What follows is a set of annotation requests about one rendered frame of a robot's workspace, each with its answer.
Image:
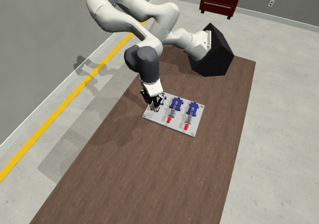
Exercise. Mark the blue rectangular block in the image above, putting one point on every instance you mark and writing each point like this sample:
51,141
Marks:
192,105

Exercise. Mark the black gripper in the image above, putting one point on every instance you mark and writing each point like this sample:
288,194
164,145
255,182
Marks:
152,101

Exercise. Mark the blue metal block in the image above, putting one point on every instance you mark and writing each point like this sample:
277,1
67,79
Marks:
179,102

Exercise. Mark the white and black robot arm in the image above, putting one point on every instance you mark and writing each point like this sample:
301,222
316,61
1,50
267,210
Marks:
145,60

